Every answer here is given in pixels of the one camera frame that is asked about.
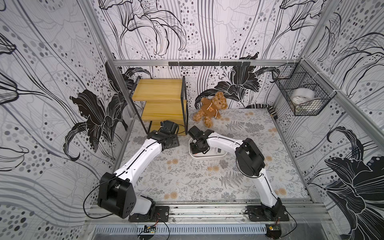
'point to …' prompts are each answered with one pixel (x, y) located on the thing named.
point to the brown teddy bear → (210, 109)
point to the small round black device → (273, 231)
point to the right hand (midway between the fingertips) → (195, 148)
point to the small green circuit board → (151, 229)
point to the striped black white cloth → (269, 108)
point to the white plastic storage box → (213, 152)
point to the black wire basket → (290, 76)
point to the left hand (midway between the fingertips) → (172, 144)
